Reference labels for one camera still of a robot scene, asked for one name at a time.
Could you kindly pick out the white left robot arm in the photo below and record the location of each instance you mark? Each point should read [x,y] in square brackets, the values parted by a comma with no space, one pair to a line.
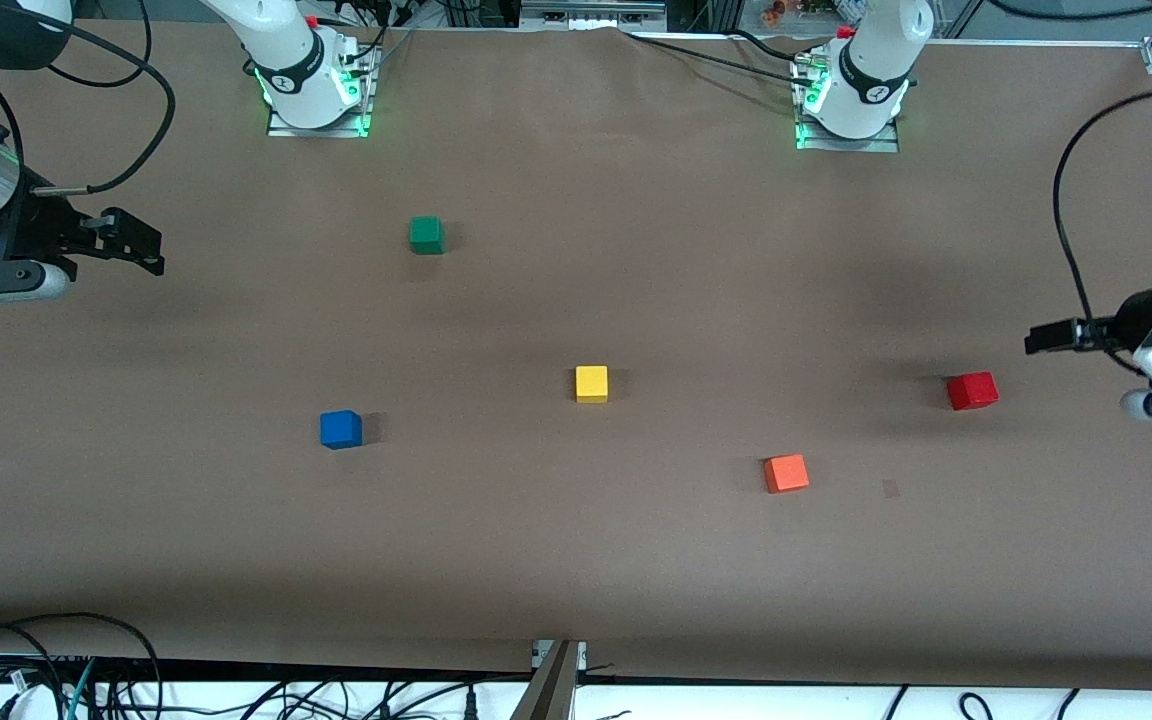
[871,70]

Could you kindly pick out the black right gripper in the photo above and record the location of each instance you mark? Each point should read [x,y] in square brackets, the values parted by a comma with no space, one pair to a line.
[36,226]

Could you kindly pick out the orange block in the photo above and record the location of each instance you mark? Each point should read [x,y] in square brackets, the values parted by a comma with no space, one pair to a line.
[786,473]

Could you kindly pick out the aluminium frame post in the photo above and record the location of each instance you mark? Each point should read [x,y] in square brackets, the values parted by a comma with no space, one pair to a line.
[551,690]

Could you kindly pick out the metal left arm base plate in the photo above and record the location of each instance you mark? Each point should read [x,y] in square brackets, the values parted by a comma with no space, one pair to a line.
[891,145]

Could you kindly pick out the red block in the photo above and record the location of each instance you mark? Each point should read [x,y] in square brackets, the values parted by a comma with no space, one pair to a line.
[972,390]

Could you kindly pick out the brown paper table cover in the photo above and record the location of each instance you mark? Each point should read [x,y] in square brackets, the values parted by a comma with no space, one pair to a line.
[576,560]

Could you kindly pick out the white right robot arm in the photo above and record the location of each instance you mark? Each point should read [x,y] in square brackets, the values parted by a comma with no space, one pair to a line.
[286,50]

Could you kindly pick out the grey metal device box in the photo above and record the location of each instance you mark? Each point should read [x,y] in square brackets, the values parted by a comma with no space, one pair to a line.
[591,12]

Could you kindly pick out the blue block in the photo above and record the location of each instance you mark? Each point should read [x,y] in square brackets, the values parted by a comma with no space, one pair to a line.
[340,430]

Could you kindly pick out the green block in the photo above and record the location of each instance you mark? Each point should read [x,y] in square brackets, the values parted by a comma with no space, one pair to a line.
[425,235]

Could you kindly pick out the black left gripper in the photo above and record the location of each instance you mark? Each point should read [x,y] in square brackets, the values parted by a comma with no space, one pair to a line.
[1123,318]

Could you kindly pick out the yellow block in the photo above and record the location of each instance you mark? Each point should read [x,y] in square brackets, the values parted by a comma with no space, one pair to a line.
[591,383]

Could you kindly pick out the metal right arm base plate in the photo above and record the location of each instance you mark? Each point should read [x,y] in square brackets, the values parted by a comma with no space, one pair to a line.
[368,110]

